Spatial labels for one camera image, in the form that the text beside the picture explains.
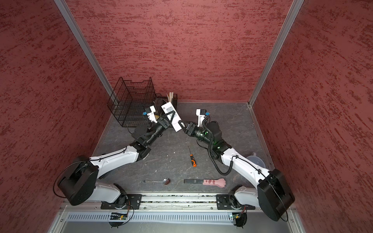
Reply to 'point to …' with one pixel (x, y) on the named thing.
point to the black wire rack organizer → (129, 99)
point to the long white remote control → (167, 108)
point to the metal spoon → (166, 181)
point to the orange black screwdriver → (193, 160)
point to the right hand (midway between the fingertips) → (178, 125)
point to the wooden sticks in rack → (171, 96)
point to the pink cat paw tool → (220, 182)
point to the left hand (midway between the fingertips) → (176, 114)
